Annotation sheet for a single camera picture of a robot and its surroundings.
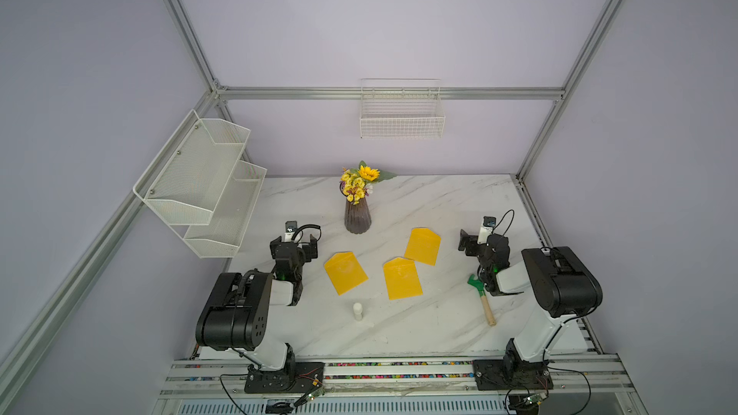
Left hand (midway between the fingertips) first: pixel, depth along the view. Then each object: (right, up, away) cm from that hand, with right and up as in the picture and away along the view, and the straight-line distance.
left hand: (296, 239), depth 95 cm
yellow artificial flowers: (+21, +18, -10) cm, 30 cm away
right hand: (+63, +1, +5) cm, 63 cm away
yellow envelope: (+17, -11, -2) cm, 20 cm away
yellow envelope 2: (+35, -12, -2) cm, 37 cm away
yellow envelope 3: (+44, -3, +4) cm, 44 cm away
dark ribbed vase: (+20, +7, +6) cm, 22 cm away
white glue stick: (+22, -17, -17) cm, 33 cm away
